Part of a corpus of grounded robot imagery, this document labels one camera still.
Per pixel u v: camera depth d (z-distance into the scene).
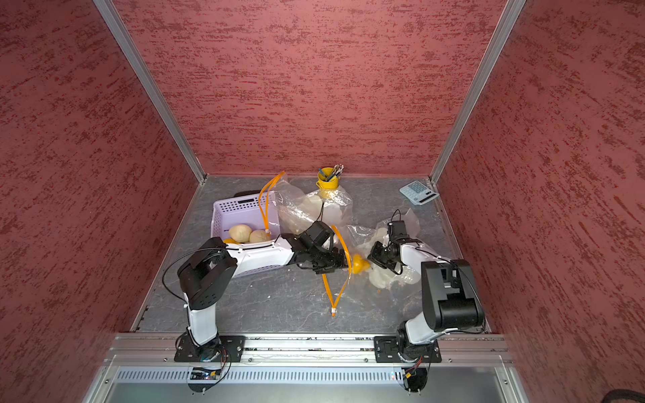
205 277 0.49
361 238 0.95
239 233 0.92
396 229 0.77
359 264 0.86
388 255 0.79
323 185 1.07
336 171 1.01
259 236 0.93
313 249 0.74
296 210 0.95
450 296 0.45
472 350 0.76
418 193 1.13
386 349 0.74
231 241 0.97
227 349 0.74
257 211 1.06
